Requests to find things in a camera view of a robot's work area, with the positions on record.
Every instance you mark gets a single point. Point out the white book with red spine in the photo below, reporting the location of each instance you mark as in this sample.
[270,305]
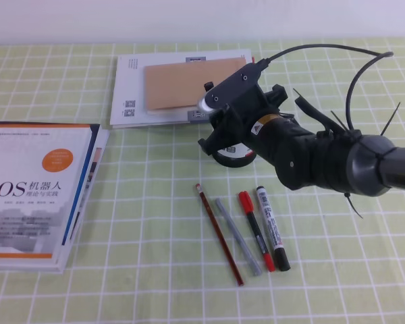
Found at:
[127,110]

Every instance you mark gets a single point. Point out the red pencil with eraser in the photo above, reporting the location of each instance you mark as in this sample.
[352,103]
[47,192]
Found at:
[220,236]

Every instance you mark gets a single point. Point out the white marker with barcode label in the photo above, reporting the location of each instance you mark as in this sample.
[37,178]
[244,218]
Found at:
[279,253]

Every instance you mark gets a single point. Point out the green checkered tablecloth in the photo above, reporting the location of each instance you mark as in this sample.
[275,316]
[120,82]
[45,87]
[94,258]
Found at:
[146,251]

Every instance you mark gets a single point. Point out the black mesh pen holder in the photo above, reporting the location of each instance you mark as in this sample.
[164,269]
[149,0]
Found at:
[235,156]

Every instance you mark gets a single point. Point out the grey pen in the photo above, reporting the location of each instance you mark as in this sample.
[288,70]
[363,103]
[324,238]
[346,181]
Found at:
[250,259]

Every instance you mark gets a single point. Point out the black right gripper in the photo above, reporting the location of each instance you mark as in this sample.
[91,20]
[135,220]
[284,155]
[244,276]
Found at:
[232,123]

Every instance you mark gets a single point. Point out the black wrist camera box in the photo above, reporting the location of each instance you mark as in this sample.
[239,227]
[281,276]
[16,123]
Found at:
[236,85]

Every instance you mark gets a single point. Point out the ROS robotics textbook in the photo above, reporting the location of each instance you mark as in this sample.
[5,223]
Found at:
[30,189]

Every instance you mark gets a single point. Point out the red and black marker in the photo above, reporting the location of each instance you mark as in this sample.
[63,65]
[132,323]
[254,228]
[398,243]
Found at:
[248,208]

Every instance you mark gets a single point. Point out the book under ROS textbook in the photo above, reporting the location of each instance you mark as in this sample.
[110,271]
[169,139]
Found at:
[82,192]

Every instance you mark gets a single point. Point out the tan kraft notebook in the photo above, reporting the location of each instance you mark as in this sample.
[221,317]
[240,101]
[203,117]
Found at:
[180,85]

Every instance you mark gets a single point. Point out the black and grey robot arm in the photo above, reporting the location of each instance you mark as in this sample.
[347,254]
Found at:
[346,161]

